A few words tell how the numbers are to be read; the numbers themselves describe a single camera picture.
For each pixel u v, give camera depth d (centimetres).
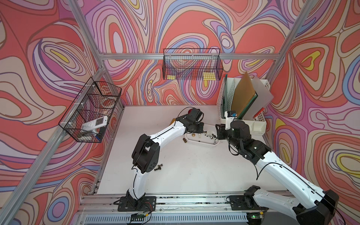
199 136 101
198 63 98
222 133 65
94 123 69
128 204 64
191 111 75
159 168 86
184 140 98
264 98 87
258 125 100
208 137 99
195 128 75
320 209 36
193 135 101
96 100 77
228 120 64
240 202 73
